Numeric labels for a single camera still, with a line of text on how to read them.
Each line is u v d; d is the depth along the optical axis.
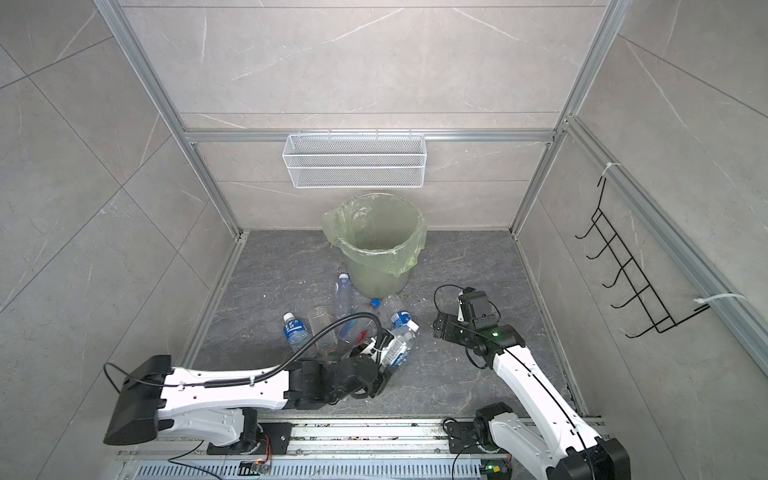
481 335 0.56
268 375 0.48
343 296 1.01
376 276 0.88
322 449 0.73
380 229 1.02
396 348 0.67
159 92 0.80
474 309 0.61
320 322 0.94
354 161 1.01
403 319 0.88
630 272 0.68
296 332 0.87
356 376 0.52
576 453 0.39
